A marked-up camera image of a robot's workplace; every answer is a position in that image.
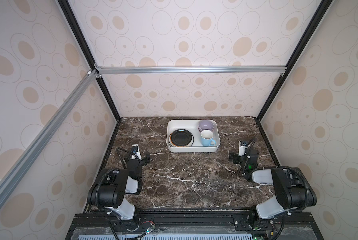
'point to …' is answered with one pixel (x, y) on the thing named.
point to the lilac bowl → (205, 124)
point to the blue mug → (206, 136)
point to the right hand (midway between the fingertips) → (238, 149)
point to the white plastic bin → (192, 126)
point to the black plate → (181, 138)
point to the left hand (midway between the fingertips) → (142, 146)
